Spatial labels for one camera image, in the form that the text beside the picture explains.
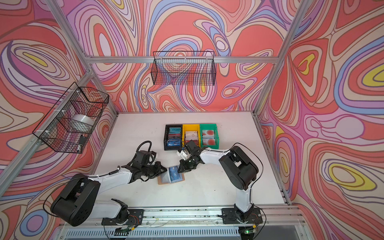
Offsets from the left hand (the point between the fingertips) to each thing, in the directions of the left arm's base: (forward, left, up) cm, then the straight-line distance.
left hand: (169, 169), depth 87 cm
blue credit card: (-3, -4, -2) cm, 5 cm away
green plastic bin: (+30, -26, +3) cm, 40 cm away
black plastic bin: (+14, -1, +1) cm, 14 cm away
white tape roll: (+14, +40, +29) cm, 51 cm away
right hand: (-2, -7, -2) cm, 8 cm away
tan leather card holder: (-5, +2, -1) cm, 6 cm away
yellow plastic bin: (+28, -13, 0) cm, 31 cm away
